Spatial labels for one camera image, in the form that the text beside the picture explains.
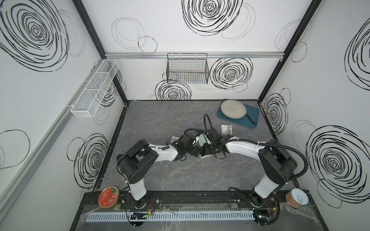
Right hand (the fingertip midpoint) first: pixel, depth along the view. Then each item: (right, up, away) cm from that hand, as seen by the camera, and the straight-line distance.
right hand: (205, 150), depth 91 cm
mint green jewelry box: (-2, +6, +2) cm, 7 cm away
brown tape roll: (+43, -18, -21) cm, 51 cm away
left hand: (-6, +4, +2) cm, 7 cm away
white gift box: (-20, +7, +3) cm, 22 cm away
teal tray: (+41, +24, +22) cm, 53 cm away
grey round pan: (+27, +27, +23) cm, 45 cm away
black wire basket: (-11, +63, +33) cm, 72 cm away
